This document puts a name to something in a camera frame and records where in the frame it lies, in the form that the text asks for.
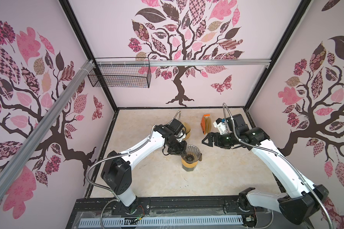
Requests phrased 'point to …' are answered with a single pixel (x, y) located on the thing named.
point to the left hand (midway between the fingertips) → (185, 156)
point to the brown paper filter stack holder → (206, 124)
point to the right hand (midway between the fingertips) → (208, 141)
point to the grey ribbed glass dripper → (193, 154)
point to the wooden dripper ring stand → (188, 135)
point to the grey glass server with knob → (188, 169)
